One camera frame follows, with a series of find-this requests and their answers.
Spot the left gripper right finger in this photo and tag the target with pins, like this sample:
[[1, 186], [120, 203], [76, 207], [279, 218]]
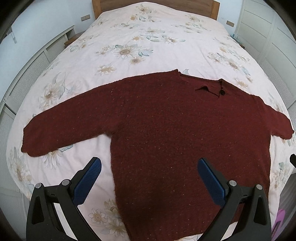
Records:
[[254, 221]]

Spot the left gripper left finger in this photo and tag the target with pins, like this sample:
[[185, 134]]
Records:
[[43, 222]]

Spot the dark red knit sweater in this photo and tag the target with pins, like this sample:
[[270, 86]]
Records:
[[160, 125]]

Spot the purple plastic object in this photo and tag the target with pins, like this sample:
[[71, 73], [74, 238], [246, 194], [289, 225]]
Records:
[[278, 224]]

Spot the white low shelf unit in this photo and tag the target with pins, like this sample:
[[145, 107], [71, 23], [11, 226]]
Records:
[[14, 204]]

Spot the white louvered wardrobe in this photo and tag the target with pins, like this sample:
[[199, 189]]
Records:
[[269, 41]]

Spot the right wooden nightstand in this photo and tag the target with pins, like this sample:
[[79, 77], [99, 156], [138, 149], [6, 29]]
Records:
[[237, 41]]

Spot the wooden nightstand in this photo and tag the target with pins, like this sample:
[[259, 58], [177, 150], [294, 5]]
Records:
[[72, 39], [237, 41]]

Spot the wooden headboard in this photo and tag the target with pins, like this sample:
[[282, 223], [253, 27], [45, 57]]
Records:
[[206, 8]]

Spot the left wooden nightstand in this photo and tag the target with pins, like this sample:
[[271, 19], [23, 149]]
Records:
[[72, 39]]

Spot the floral white bed cover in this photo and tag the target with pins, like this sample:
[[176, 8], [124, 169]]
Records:
[[135, 40]]

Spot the right wall switch plate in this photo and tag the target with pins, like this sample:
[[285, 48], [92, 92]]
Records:
[[231, 24]]

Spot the wall switch plate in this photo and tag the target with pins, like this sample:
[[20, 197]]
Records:
[[231, 24], [86, 17]]

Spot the left wall switch plate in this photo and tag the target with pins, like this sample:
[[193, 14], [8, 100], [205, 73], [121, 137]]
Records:
[[86, 17]]

